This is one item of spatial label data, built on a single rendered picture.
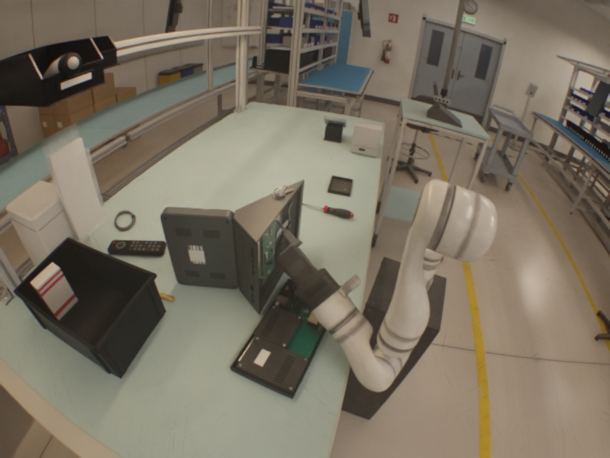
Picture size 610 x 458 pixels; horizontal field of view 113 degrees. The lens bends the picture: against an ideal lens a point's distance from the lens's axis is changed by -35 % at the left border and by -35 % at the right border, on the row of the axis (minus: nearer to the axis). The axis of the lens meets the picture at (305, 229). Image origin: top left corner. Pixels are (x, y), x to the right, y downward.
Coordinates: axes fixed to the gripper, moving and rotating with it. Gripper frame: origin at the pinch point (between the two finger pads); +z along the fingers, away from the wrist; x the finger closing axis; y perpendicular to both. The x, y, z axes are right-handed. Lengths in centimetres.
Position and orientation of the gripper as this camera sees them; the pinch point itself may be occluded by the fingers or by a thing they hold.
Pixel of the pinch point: (277, 221)
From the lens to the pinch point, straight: 61.6
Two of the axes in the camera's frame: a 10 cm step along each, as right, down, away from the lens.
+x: 1.8, 1.6, 9.7
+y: -7.5, 6.6, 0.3
